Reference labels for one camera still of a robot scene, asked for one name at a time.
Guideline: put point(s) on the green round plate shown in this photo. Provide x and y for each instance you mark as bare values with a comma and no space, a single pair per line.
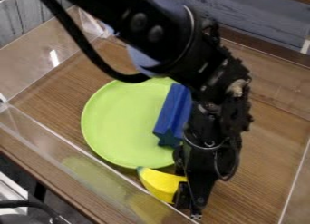
117,121

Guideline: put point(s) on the yellow toy banana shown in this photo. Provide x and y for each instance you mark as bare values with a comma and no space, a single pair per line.
161,184

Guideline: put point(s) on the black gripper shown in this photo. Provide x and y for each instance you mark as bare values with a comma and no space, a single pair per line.
203,163

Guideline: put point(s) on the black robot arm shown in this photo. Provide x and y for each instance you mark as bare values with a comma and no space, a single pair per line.
205,111

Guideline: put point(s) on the clear acrylic enclosure wall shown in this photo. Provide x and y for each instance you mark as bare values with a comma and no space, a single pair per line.
46,80

